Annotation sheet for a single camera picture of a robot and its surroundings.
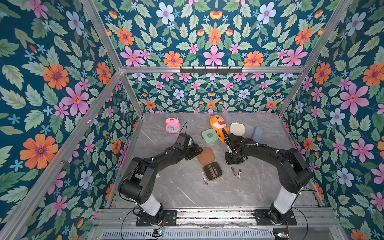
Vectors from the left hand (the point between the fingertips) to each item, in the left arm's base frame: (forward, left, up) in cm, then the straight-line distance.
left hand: (203, 149), depth 90 cm
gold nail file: (-11, +28, -8) cm, 31 cm away
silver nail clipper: (-16, 0, -8) cm, 18 cm away
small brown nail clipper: (-11, -6, -6) cm, 14 cm away
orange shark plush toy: (+20, -13, -1) cm, 24 cm away
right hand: (-5, -17, -5) cm, 19 cm away
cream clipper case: (+20, -28, -7) cm, 34 cm away
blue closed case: (+14, -41, -7) cm, 44 cm away
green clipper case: (+15, -6, -6) cm, 17 cm away
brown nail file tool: (-11, -4, -7) cm, 14 cm away
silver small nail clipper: (-14, -21, -7) cm, 26 cm away
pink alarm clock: (+20, +19, +1) cm, 28 cm away
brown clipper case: (-2, -2, -6) cm, 7 cm away
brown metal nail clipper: (-12, -18, -9) cm, 24 cm away
